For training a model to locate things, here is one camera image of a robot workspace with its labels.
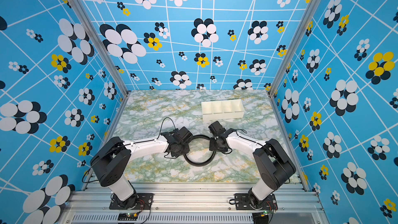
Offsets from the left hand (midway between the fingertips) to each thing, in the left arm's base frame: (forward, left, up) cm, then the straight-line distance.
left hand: (190, 149), depth 90 cm
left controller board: (-32, +28, -4) cm, 42 cm away
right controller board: (-32, -35, -2) cm, 47 cm away
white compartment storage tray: (+31, -21, -1) cm, 37 cm away
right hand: (+2, -15, 0) cm, 15 cm away
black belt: (-9, -5, +1) cm, 10 cm away
